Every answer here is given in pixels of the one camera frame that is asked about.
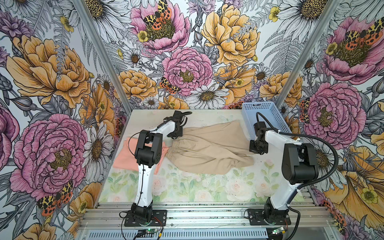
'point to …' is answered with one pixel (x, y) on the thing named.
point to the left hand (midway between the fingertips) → (174, 137)
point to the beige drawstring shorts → (211, 149)
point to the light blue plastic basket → (249, 111)
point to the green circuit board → (151, 230)
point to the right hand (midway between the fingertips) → (256, 155)
